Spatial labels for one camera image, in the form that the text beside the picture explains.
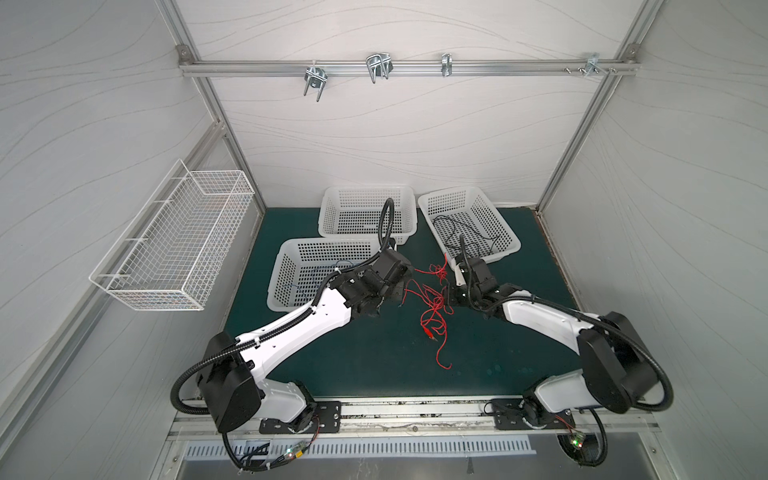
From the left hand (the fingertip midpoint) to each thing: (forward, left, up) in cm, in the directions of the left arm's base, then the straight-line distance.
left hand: (397, 272), depth 79 cm
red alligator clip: (-10, -10, -16) cm, 22 cm away
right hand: (+4, -16, -12) cm, 20 cm away
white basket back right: (+41, -29, -18) cm, 53 cm away
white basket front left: (+14, +31, -17) cm, 38 cm away
